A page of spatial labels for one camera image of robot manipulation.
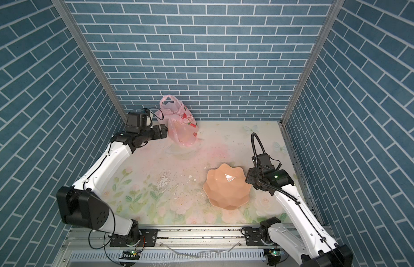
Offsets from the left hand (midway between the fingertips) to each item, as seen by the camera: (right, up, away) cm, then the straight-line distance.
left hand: (160, 128), depth 84 cm
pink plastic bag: (+8, +1, +18) cm, 20 cm away
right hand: (+45, -23, -5) cm, 51 cm away
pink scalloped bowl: (+34, -32, +5) cm, 47 cm away
